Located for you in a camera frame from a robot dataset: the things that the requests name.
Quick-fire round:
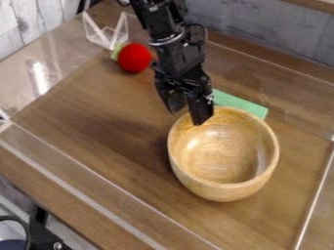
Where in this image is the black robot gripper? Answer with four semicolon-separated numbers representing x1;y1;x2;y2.
146;23;213;126

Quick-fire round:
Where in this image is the light wooden bowl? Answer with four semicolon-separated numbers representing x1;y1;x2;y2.
167;106;279;202

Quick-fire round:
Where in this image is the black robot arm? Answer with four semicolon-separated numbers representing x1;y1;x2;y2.
116;0;213;125

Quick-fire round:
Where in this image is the green flat block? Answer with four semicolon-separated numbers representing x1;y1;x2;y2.
212;89;268;119

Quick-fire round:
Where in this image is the red felt ball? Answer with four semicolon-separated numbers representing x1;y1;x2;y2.
117;43;150;73

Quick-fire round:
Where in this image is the small green block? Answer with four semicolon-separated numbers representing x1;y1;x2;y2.
109;44;125;62

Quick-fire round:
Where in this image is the clear acrylic corner bracket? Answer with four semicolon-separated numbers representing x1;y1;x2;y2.
82;12;129;51

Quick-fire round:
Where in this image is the clear acrylic tray wall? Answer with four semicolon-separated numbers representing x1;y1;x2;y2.
0;122;219;250

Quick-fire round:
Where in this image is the black metal bracket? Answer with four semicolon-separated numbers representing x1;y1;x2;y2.
28;206;73;250

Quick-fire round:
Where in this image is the black cable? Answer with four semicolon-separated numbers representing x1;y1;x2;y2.
0;214;32;250

